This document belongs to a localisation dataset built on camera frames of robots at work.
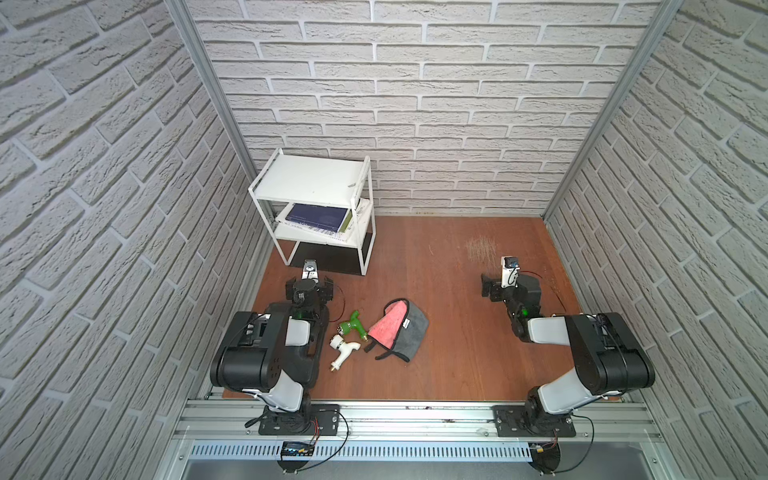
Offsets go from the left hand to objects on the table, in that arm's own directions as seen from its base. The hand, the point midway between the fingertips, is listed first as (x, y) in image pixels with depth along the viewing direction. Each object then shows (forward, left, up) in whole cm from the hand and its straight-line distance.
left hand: (300, 275), depth 93 cm
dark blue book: (+12, -12, +13) cm, 22 cm away
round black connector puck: (-48, -66, -6) cm, 82 cm away
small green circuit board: (-45, -6, -8) cm, 47 cm away
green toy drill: (-15, -18, -4) cm, 24 cm away
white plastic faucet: (-21, -14, -4) cm, 25 cm away
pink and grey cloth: (-17, -32, -3) cm, 37 cm away
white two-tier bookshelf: (+8, -9, +25) cm, 28 cm away
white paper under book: (+19, -20, +11) cm, 30 cm away
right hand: (0, -65, +1) cm, 65 cm away
